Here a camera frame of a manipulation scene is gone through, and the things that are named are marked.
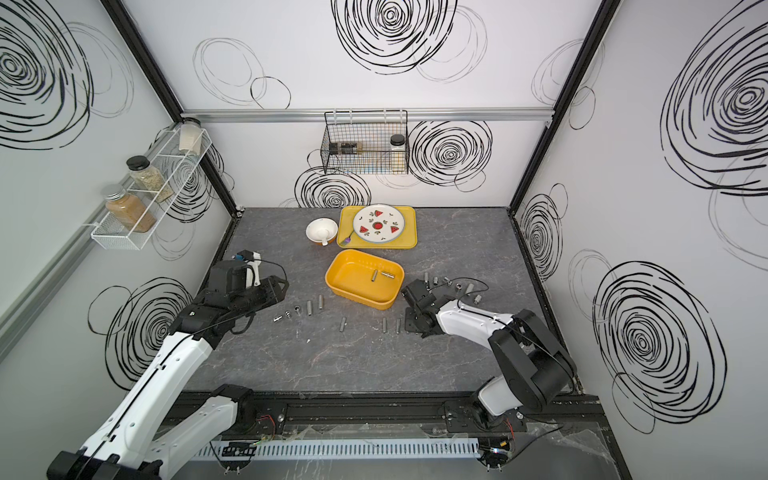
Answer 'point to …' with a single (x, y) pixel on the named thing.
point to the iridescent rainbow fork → (346, 241)
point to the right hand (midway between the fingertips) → (414, 323)
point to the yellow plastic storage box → (365, 279)
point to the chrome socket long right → (388, 275)
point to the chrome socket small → (297, 308)
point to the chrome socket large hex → (446, 279)
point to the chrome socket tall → (320, 302)
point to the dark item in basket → (343, 148)
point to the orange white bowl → (321, 231)
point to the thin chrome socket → (342, 325)
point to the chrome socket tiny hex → (278, 318)
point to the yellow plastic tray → (408, 238)
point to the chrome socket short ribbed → (459, 286)
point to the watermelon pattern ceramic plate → (378, 223)
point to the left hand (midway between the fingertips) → (282, 284)
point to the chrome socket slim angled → (398, 325)
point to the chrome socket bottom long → (477, 299)
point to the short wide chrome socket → (435, 280)
